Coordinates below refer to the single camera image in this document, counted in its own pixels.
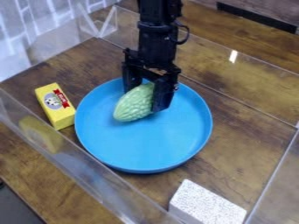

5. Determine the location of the white speckled foam block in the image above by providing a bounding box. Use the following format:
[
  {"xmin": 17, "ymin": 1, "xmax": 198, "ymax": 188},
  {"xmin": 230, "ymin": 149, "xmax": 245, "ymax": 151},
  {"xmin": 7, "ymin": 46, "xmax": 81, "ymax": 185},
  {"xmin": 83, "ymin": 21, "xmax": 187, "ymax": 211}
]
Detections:
[{"xmin": 169, "ymin": 179, "xmax": 248, "ymax": 224}]

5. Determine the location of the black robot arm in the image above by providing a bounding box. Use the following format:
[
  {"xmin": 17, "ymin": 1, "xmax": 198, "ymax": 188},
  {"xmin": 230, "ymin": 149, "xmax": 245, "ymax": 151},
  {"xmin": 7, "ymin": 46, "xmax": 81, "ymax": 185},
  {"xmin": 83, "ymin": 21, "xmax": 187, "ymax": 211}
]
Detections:
[{"xmin": 123, "ymin": 0, "xmax": 187, "ymax": 113}]

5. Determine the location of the black cable loop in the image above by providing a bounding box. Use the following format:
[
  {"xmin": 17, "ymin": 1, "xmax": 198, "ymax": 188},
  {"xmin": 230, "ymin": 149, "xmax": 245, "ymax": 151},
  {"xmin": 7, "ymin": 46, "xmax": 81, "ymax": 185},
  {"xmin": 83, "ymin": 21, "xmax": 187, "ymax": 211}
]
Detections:
[{"xmin": 173, "ymin": 20, "xmax": 193, "ymax": 46}]

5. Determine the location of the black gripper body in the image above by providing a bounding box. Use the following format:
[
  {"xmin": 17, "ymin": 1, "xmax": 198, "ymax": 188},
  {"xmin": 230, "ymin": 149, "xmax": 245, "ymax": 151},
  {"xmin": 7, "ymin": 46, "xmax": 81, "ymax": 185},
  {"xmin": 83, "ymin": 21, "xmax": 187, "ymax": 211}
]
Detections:
[{"xmin": 123, "ymin": 21, "xmax": 182, "ymax": 82}]

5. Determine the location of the yellow box with cow label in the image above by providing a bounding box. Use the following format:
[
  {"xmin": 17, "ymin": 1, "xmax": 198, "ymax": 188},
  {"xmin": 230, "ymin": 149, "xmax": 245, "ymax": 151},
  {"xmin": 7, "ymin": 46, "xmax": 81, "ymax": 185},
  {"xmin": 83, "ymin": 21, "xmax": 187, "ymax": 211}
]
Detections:
[{"xmin": 35, "ymin": 82, "xmax": 77, "ymax": 130}]

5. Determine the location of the blue round tray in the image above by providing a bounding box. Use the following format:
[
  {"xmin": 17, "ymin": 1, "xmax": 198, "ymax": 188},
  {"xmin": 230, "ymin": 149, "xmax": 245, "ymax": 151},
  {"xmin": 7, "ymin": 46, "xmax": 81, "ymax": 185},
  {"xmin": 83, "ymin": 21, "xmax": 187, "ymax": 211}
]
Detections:
[{"xmin": 75, "ymin": 79, "xmax": 213, "ymax": 173}]

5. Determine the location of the clear acrylic front wall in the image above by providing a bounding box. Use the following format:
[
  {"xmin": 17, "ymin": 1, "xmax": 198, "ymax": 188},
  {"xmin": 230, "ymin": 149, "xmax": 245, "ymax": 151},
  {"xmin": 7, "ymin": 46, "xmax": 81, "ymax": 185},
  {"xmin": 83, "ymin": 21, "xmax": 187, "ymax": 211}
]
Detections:
[{"xmin": 0, "ymin": 88, "xmax": 182, "ymax": 224}]

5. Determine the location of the green bitter gourd toy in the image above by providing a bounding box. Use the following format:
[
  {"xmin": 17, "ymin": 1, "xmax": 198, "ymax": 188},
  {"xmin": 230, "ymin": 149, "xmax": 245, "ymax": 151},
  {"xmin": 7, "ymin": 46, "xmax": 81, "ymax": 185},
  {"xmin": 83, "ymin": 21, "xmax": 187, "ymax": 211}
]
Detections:
[{"xmin": 114, "ymin": 82, "xmax": 155, "ymax": 122}]

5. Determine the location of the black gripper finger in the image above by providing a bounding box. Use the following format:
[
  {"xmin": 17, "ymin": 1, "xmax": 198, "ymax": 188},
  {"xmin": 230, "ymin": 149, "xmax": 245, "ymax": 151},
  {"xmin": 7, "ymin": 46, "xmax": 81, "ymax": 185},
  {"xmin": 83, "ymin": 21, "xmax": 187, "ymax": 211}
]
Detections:
[
  {"xmin": 153, "ymin": 76, "xmax": 179, "ymax": 113},
  {"xmin": 122, "ymin": 64, "xmax": 143, "ymax": 93}
]

